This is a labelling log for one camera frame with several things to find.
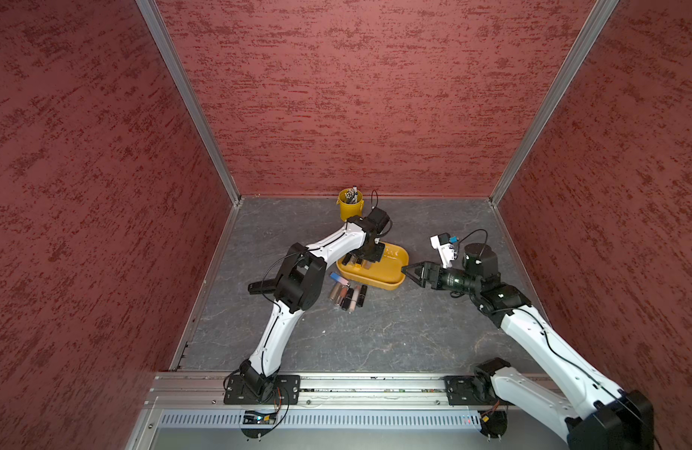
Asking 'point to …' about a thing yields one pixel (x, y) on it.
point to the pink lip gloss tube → (353, 300)
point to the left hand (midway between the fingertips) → (370, 260)
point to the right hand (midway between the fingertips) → (408, 276)
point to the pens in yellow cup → (352, 195)
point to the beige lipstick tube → (335, 292)
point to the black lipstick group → (346, 301)
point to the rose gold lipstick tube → (343, 292)
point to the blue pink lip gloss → (336, 277)
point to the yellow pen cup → (348, 210)
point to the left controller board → (252, 417)
